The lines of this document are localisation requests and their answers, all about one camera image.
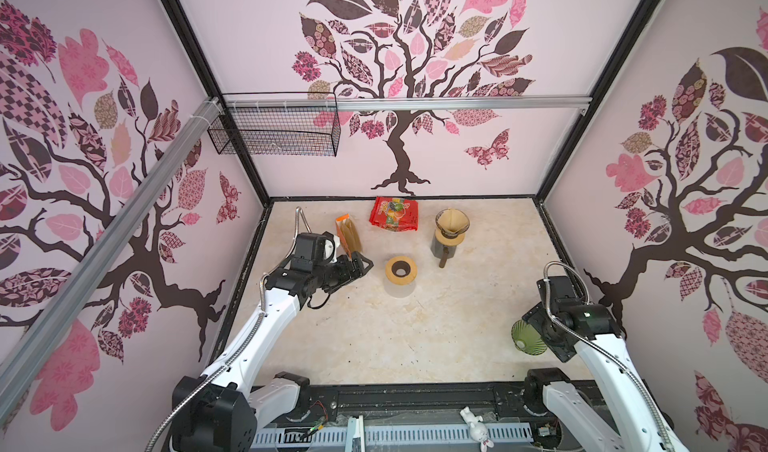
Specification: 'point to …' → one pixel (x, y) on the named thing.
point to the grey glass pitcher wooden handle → (442, 252)
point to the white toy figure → (477, 431)
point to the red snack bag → (395, 214)
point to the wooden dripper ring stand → (449, 241)
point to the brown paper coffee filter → (453, 219)
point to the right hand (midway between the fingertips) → (540, 326)
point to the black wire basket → (277, 133)
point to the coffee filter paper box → (348, 235)
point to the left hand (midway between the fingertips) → (362, 274)
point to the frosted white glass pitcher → (399, 291)
